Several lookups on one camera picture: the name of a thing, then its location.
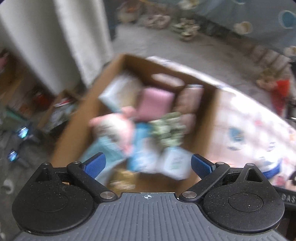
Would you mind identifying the pink plush pig toy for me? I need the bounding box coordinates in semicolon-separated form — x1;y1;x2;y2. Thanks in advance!
88;106;136;156

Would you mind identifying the green cloth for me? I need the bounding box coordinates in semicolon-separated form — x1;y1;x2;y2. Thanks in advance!
149;112;186;148

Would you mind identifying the light blue towel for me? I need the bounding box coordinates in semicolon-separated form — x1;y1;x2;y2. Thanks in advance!
79;137;126;168

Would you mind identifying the white square wipes container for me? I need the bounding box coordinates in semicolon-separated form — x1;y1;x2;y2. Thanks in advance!
157;147;193;181

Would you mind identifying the gold packet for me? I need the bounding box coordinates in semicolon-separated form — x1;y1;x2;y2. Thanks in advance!
108;168;138;193

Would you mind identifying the checkered floral table cloth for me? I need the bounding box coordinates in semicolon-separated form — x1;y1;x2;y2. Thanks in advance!
148;56;295;191

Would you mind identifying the small open cardboard box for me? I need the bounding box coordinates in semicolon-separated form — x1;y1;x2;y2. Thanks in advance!
37;89;82;139

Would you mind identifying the brown cardboard box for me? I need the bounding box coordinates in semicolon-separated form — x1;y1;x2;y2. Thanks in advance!
49;53;223;197

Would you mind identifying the pink folded towel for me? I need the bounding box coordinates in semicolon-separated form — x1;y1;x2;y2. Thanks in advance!
137;87;175;122

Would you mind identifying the red plastic bag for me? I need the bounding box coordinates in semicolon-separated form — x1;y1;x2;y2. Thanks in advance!
270;79;290;116

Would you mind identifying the white sofa cushion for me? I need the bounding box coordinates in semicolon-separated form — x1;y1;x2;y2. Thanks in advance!
1;1;116;94

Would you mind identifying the grey blue hanging quilt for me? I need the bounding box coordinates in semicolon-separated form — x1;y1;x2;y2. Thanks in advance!
147;0;296;55

